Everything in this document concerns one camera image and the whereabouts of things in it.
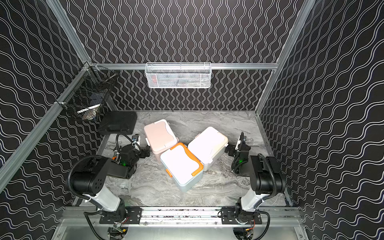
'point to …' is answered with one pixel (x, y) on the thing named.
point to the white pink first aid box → (208, 146)
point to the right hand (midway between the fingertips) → (236, 144)
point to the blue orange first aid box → (185, 169)
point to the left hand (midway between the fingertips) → (141, 142)
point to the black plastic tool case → (118, 122)
